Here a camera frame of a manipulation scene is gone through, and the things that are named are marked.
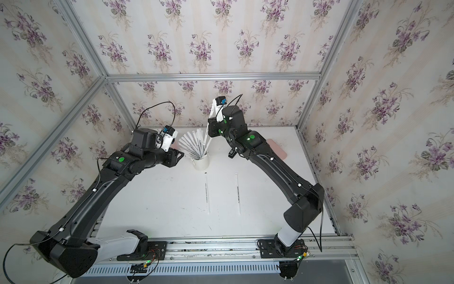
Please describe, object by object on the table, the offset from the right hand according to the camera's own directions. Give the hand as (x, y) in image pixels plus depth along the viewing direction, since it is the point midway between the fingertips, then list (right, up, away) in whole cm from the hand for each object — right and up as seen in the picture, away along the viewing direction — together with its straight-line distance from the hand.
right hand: (211, 119), depth 72 cm
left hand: (-13, -14, +1) cm, 19 cm away
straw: (+12, -37, +18) cm, 43 cm away
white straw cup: (-7, -21, +22) cm, 32 cm away
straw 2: (-4, -36, +19) cm, 41 cm away
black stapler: (+10, -16, +32) cm, 37 cm away
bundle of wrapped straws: (-12, -10, +21) cm, 27 cm away
